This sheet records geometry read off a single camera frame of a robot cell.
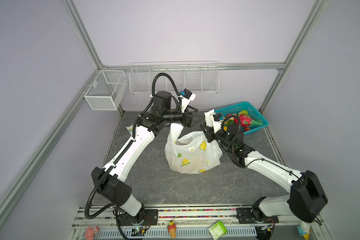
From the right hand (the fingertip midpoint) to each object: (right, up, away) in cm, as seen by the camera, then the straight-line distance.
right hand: (202, 124), depth 77 cm
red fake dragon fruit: (+34, +2, +28) cm, 44 cm away
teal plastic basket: (+29, +12, +36) cm, 48 cm away
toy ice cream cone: (-15, -49, -7) cm, 51 cm away
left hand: (-2, +4, -11) cm, 11 cm away
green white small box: (+6, -49, -8) cm, 50 cm away
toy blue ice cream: (+46, -48, -9) cm, 67 cm away
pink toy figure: (-53, -50, -9) cm, 73 cm away
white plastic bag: (-5, -14, -1) cm, 15 cm away
